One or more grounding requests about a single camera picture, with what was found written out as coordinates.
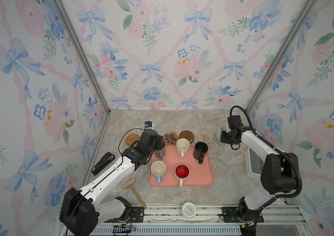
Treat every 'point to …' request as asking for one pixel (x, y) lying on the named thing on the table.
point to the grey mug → (159, 154)
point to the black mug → (200, 150)
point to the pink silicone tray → (200, 174)
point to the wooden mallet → (131, 181)
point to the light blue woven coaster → (214, 138)
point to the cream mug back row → (182, 145)
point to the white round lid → (188, 210)
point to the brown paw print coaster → (170, 138)
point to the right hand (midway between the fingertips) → (225, 138)
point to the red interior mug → (181, 172)
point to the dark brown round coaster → (187, 134)
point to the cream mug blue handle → (158, 167)
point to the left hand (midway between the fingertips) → (159, 136)
